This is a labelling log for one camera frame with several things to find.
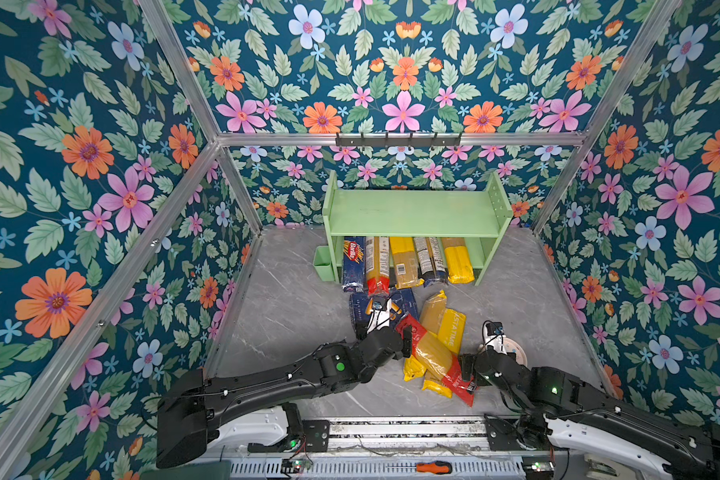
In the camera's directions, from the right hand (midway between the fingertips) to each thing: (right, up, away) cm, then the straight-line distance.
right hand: (469, 359), depth 77 cm
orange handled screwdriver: (-10, -22, -9) cm, 26 cm away
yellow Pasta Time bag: (-3, +6, +14) cm, 15 cm away
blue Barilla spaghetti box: (-32, +26, +13) cm, 43 cm away
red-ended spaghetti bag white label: (-24, +25, +12) cm, 36 cm away
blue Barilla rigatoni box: (-31, +13, +14) cm, 36 cm away
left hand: (-18, +10, -4) cm, 21 cm away
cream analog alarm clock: (+15, +1, +9) cm, 18 cm away
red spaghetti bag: (-9, -1, +4) cm, 9 cm away
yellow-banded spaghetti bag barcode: (0, +24, +12) cm, 27 cm away
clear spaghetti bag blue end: (-8, +26, +14) cm, 30 cm away
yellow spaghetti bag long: (-16, +25, +13) cm, 32 cm away
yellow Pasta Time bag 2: (-14, -4, +3) cm, 15 cm away
